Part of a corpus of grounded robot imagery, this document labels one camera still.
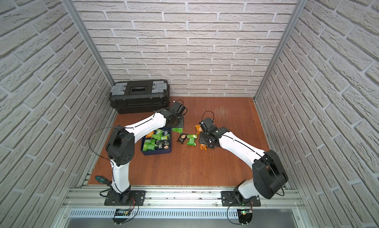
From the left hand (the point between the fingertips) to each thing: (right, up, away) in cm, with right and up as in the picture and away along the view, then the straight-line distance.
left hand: (183, 121), depth 93 cm
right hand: (+14, -10, -6) cm, 18 cm away
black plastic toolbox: (-30, +17, +4) cm, 35 cm away
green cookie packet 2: (-2, -5, -3) cm, 6 cm away
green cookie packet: (+6, -12, +1) cm, 14 cm away
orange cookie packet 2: (+11, -6, +7) cm, 14 cm away
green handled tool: (-42, -31, -16) cm, 54 cm away
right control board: (+33, -45, -22) cm, 60 cm away
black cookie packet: (-1, -11, +1) cm, 11 cm away
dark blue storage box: (-15, -13, -1) cm, 20 cm away
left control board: (-29, -45, -22) cm, 58 cm away
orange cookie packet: (+13, -16, -2) cm, 21 cm away
